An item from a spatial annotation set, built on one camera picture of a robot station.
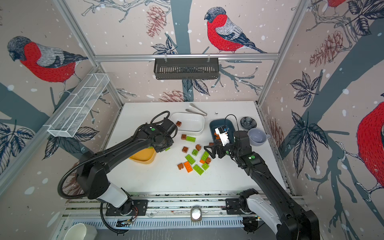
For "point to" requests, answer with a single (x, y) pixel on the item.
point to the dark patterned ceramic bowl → (248, 123)
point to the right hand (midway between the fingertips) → (210, 145)
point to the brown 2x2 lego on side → (198, 147)
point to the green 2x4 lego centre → (190, 159)
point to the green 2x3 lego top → (190, 139)
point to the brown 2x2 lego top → (183, 136)
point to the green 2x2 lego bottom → (205, 166)
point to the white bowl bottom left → (81, 231)
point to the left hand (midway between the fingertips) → (169, 144)
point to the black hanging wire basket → (186, 68)
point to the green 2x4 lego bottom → (198, 169)
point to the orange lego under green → (202, 161)
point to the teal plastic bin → (228, 124)
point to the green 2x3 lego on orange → (205, 156)
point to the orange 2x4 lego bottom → (188, 166)
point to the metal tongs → (204, 113)
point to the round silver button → (196, 214)
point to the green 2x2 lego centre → (195, 152)
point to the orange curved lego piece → (217, 137)
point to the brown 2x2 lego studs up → (211, 144)
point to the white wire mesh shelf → (70, 117)
